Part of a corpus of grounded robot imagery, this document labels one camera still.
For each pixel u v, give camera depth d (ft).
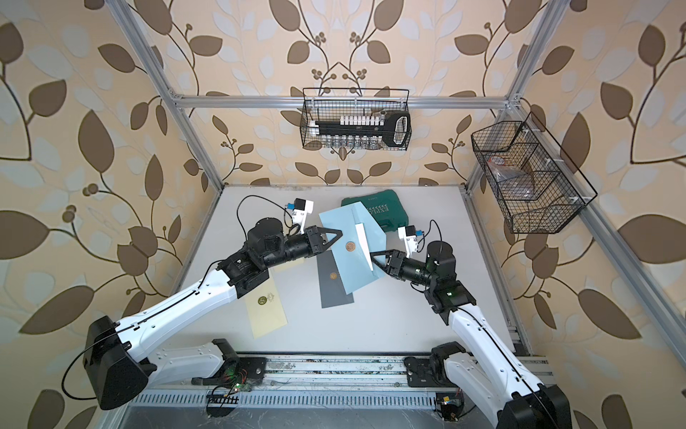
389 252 2.23
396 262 2.18
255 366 2.48
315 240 1.98
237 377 2.38
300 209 2.11
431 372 2.40
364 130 2.77
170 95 2.93
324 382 2.42
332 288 2.99
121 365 1.25
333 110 3.05
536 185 2.39
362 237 2.32
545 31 2.43
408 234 2.29
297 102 3.01
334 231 2.21
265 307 2.86
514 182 2.30
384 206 3.55
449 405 2.35
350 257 2.22
